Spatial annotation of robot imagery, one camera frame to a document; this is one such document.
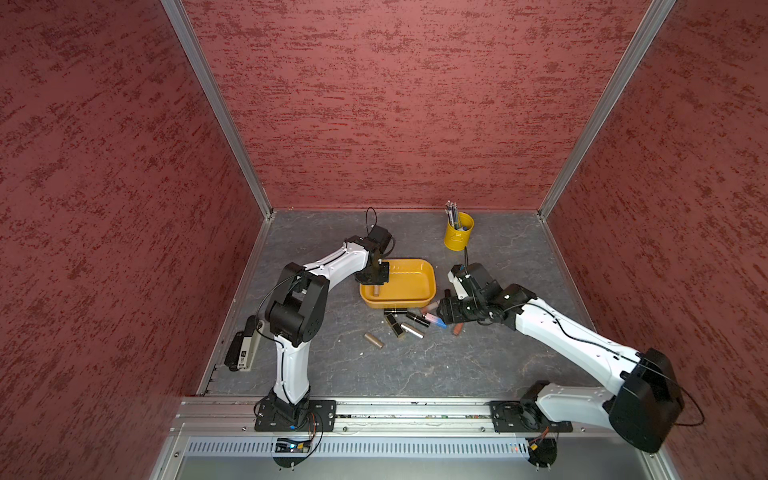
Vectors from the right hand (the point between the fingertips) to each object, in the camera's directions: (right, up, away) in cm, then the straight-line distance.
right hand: (449, 316), depth 81 cm
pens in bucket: (+5, +31, +18) cm, 36 cm away
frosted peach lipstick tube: (-21, +5, +13) cm, 25 cm away
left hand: (-21, +7, +14) cm, 26 cm away
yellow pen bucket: (+7, +21, +22) cm, 32 cm away
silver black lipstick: (-10, -6, +6) cm, 13 cm away
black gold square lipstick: (-15, -5, +7) cm, 18 cm away
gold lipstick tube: (-21, -9, +5) cm, 24 cm away
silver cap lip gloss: (+4, -6, +8) cm, 11 cm away
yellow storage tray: (-9, +6, +19) cm, 22 cm away
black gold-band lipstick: (-15, -1, +11) cm, 18 cm away
